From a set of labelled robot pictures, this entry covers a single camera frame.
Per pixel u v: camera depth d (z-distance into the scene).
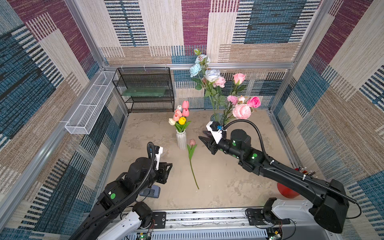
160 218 0.74
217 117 0.89
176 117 0.73
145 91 0.97
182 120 0.73
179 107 0.80
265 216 0.66
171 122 0.76
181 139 0.89
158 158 0.58
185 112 0.76
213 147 0.61
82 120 0.91
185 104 0.78
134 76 1.02
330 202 0.39
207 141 0.69
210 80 0.72
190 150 0.96
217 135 0.60
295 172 0.46
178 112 0.77
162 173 0.57
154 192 0.80
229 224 0.73
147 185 0.53
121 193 0.45
